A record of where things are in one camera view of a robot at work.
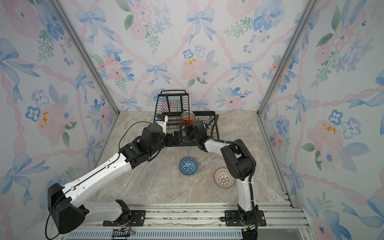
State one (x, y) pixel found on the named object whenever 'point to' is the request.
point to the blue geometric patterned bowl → (188, 166)
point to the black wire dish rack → (175, 104)
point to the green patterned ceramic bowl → (187, 114)
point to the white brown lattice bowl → (223, 178)
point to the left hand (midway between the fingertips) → (174, 130)
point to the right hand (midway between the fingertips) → (182, 124)
